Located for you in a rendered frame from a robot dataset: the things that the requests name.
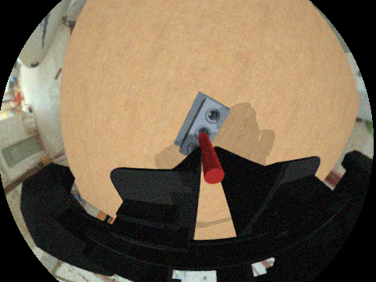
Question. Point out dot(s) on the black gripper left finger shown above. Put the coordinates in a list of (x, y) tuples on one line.
[(179, 185)]

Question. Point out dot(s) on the red peg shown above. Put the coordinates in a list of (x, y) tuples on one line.
[(212, 169)]

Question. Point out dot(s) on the grey plate with three holes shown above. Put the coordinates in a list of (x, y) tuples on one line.
[(209, 124)]

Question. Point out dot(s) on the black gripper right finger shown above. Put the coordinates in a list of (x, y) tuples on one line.
[(249, 186)]

